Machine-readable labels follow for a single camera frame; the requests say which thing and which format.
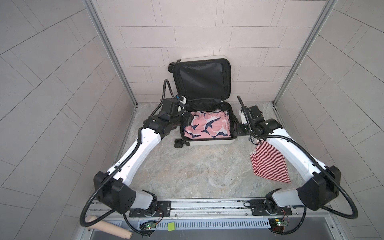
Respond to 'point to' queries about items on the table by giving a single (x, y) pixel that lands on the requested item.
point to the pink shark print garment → (208, 124)
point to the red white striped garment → (268, 162)
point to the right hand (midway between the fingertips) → (237, 128)
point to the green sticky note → (171, 226)
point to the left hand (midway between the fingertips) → (195, 115)
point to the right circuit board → (278, 224)
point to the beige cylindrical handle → (108, 228)
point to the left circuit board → (148, 225)
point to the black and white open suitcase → (204, 84)
